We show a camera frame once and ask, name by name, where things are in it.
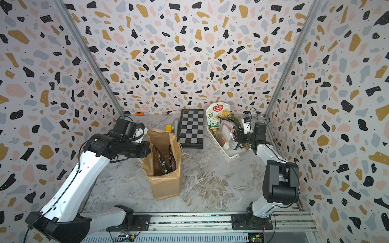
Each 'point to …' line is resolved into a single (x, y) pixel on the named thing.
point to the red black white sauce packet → (160, 159)
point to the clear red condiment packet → (225, 134)
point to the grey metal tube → (176, 123)
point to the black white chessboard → (190, 128)
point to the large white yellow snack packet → (215, 112)
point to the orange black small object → (139, 114)
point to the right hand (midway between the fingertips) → (239, 131)
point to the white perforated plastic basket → (230, 155)
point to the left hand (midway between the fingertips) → (152, 150)
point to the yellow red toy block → (168, 128)
